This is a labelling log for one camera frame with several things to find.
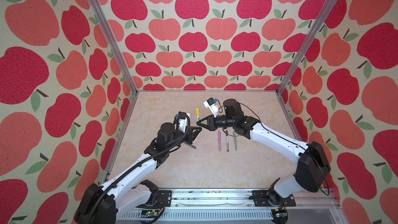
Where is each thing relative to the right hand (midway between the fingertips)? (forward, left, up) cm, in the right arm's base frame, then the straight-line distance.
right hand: (200, 122), depth 74 cm
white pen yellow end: (+2, +2, +3) cm, 4 cm away
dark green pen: (-1, +5, -24) cm, 25 cm away
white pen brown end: (+5, -16, -25) cm, 30 cm away
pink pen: (+4, -11, -24) cm, 27 cm away
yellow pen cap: (+3, +2, +4) cm, 6 cm away
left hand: (-3, -2, -2) cm, 4 cm away
